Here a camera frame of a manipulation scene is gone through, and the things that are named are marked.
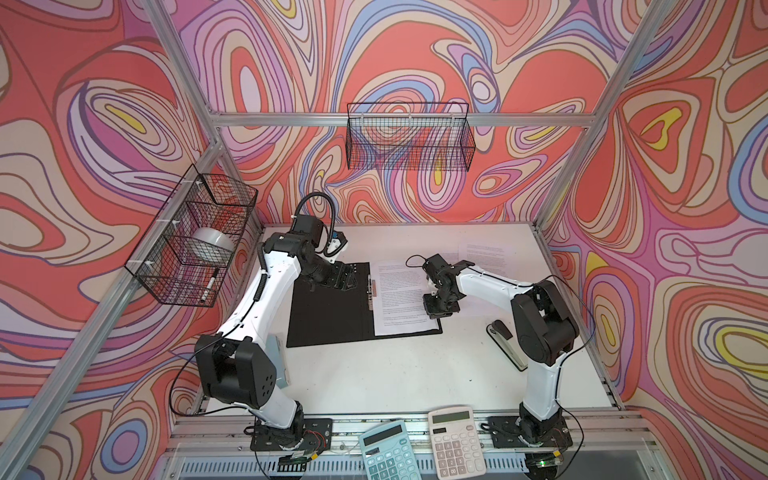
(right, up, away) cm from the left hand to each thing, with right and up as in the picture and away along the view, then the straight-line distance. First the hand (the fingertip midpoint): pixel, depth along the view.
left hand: (346, 279), depth 80 cm
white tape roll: (-32, +11, -7) cm, 34 cm away
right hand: (+27, -14, +13) cm, 33 cm away
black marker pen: (-32, -1, -8) cm, 33 cm away
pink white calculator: (+28, -39, -10) cm, 49 cm away
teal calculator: (+12, -40, -11) cm, 43 cm away
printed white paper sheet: (+15, -6, +19) cm, 25 cm away
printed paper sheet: (+52, +5, +31) cm, 61 cm away
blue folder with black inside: (-8, -13, +16) cm, 22 cm away
